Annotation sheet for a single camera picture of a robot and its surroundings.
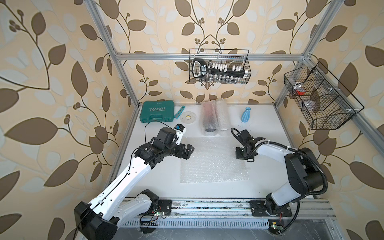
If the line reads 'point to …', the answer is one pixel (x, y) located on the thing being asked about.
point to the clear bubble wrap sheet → (213, 160)
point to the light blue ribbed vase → (246, 115)
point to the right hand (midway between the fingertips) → (240, 156)
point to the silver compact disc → (188, 117)
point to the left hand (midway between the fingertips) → (184, 144)
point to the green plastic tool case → (157, 110)
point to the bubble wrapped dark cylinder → (210, 121)
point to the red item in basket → (299, 93)
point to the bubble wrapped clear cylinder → (221, 105)
